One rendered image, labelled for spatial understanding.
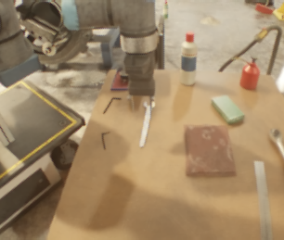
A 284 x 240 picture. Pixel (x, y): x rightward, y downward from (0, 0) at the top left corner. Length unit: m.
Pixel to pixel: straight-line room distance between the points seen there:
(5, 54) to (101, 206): 0.58
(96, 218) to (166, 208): 0.18
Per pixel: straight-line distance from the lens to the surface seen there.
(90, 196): 0.66
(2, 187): 1.05
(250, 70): 1.01
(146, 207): 0.62
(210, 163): 0.69
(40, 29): 1.76
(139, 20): 0.54
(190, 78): 0.99
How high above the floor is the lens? 1.03
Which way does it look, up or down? 42 degrees down
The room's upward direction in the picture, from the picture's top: 4 degrees counter-clockwise
